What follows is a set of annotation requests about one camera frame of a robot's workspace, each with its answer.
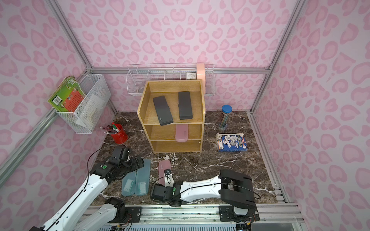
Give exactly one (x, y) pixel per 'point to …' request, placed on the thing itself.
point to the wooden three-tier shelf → (172, 113)
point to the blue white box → (229, 142)
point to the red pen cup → (121, 137)
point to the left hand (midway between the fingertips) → (137, 161)
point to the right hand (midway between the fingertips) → (165, 194)
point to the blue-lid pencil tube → (226, 110)
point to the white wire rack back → (137, 75)
